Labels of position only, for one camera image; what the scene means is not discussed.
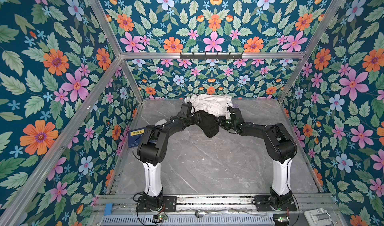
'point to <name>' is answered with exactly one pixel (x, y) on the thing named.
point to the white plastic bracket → (318, 217)
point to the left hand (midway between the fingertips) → (201, 114)
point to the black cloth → (209, 124)
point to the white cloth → (216, 104)
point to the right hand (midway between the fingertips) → (215, 119)
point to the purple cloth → (234, 106)
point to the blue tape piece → (108, 209)
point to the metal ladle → (200, 213)
